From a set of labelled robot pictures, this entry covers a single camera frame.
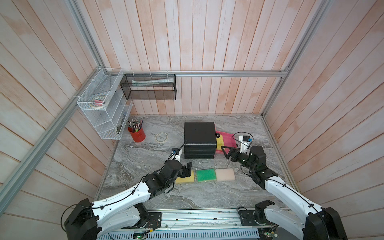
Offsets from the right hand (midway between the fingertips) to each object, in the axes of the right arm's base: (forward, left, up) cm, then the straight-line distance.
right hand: (225, 146), depth 82 cm
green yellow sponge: (-11, +10, -16) cm, 22 cm away
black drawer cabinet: (+3, +14, +2) cm, 15 cm away
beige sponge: (-10, -1, -16) cm, 19 cm away
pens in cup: (+15, +55, 0) cm, 57 cm away
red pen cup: (+12, +56, -8) cm, 57 cm away
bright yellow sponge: (+9, +1, -9) cm, 13 cm away
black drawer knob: (+9, +4, -1) cm, 9 cm away
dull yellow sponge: (-15, +22, -12) cm, 29 cm away
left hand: (-9, +23, -4) cm, 25 cm away
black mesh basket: (+44, +50, +9) cm, 67 cm away
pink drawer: (+15, -7, -15) cm, 22 cm away
